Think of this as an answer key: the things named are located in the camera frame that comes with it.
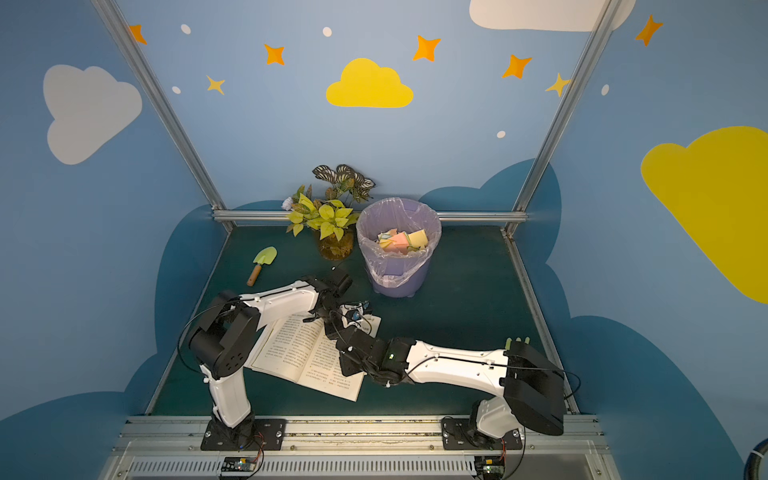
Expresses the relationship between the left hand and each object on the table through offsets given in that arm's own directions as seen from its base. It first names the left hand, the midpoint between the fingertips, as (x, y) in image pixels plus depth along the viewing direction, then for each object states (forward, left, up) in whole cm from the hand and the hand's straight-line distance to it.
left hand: (344, 322), depth 94 cm
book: (-10, +12, +3) cm, 16 cm away
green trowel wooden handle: (+27, +33, -1) cm, 42 cm away
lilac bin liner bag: (+6, -14, +21) cm, 26 cm away
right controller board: (-37, -40, -2) cm, 54 cm away
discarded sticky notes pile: (+23, -19, +14) cm, 33 cm away
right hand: (-13, -3, +10) cm, 16 cm away
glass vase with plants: (+24, +5, +24) cm, 34 cm away
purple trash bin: (+12, -18, +1) cm, 22 cm away
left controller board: (-38, +22, -2) cm, 44 cm away
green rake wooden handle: (-6, -51, +2) cm, 51 cm away
